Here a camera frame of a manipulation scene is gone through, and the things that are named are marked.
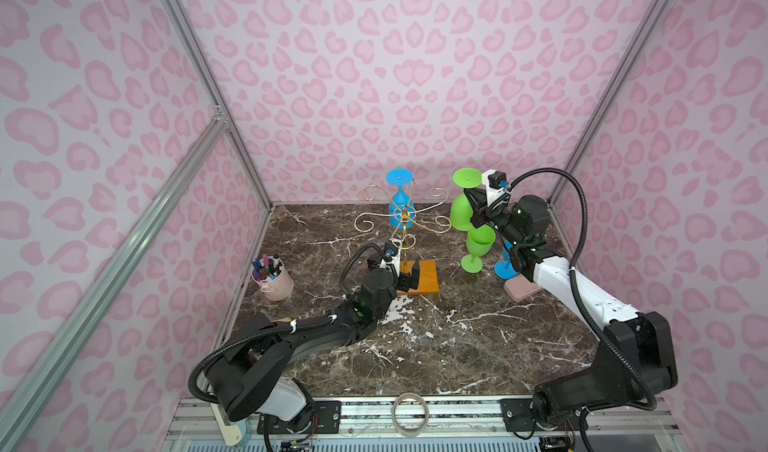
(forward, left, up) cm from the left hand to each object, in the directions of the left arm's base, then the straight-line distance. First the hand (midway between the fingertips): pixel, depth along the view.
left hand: (406, 250), depth 81 cm
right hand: (+10, -17, +14) cm, 24 cm away
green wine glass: (+7, -15, +9) cm, 19 cm away
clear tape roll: (-39, -1, -18) cm, 43 cm away
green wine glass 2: (+6, -22, -5) cm, 23 cm away
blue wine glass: (+5, +1, +11) cm, 12 cm away
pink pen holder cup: (+1, +41, -11) cm, 42 cm away
